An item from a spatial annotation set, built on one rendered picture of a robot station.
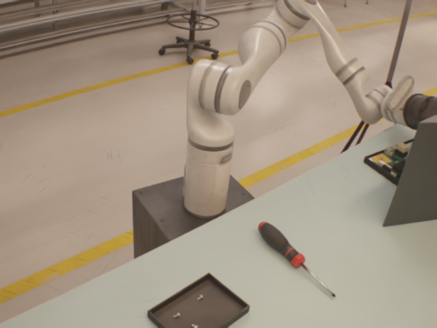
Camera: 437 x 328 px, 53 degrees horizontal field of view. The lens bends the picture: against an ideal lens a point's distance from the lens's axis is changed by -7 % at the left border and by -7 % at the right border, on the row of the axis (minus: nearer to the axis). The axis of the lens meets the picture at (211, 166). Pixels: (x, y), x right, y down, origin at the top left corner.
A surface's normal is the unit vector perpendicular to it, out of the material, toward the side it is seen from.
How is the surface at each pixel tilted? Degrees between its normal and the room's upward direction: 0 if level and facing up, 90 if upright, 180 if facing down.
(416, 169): 90
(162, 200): 0
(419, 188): 90
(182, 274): 0
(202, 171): 90
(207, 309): 0
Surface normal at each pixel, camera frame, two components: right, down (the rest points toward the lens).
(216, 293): 0.08, -0.83
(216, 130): 0.29, -0.59
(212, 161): 0.13, 0.57
